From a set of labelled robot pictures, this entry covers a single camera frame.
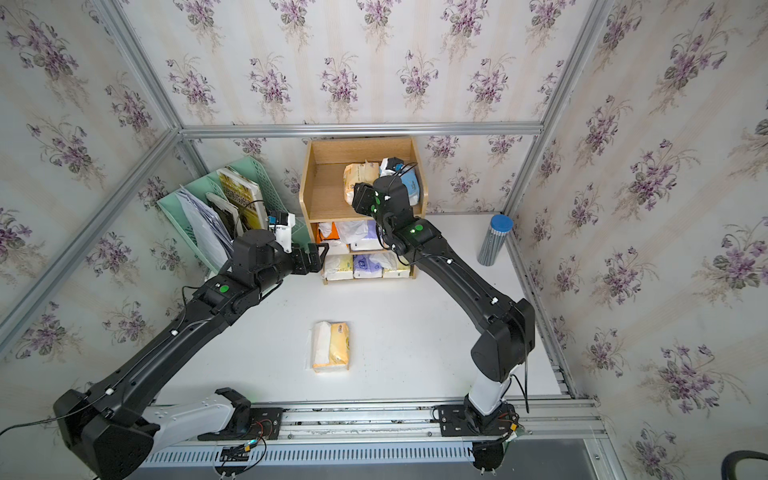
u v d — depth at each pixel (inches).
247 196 36.8
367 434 28.7
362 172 31.0
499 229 35.6
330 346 31.5
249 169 41.0
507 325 17.4
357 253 33.9
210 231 31.8
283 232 25.0
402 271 37.8
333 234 32.3
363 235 32.9
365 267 37.6
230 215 36.7
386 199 20.9
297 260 25.1
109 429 14.2
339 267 37.1
